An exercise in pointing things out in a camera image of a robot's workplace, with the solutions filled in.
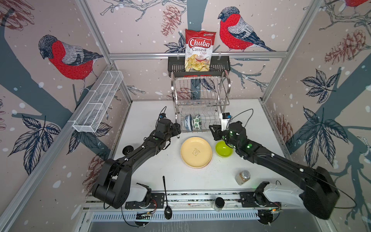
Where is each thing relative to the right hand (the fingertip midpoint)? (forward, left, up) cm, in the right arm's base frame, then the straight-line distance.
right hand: (208, 128), depth 79 cm
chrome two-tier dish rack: (+47, -1, -18) cm, 50 cm away
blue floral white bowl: (+8, +12, -6) cm, 16 cm away
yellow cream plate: (-7, +7, -17) cm, 20 cm away
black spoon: (-37, +20, -19) cm, 47 cm away
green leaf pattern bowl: (+9, +6, -6) cm, 12 cm away
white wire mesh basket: (-5, +59, +13) cm, 61 cm away
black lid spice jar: (-11, +46, -6) cm, 48 cm away
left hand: (+5, +19, -5) cm, 20 cm away
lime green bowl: (-5, -9, -16) cm, 20 cm away
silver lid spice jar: (-22, -18, -12) cm, 30 cm away
